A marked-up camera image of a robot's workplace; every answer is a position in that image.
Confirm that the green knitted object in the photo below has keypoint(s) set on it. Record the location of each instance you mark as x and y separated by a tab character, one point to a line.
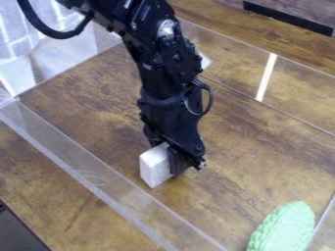
286	230

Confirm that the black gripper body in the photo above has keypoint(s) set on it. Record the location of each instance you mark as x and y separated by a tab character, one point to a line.
175	117

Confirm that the white sponge block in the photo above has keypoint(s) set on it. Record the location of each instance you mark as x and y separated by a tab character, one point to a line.
154	165

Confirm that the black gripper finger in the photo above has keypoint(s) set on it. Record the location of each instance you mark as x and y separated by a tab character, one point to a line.
179	160
153	135

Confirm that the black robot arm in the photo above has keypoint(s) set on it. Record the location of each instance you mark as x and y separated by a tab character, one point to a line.
169	64

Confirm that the clear acrylic enclosure wall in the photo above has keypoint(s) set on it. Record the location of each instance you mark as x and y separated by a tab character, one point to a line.
71	140

